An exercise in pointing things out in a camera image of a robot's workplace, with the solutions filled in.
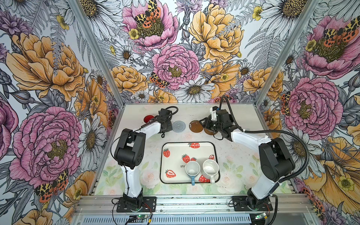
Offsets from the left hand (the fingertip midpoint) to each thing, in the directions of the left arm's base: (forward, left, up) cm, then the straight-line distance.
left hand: (166, 130), depth 100 cm
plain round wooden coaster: (+1, -31, -4) cm, 32 cm away
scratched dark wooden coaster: (+5, -21, -2) cm, 22 cm away
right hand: (-3, -23, +9) cm, 25 cm away
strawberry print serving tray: (-17, -6, -4) cm, 19 cm away
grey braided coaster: (+6, -8, -4) cm, 11 cm away
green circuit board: (-49, +10, -4) cm, 50 cm away
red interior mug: (+9, +14, +3) cm, 17 cm away
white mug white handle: (-26, -28, -2) cm, 38 cm away
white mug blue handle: (-27, -17, -1) cm, 32 cm away
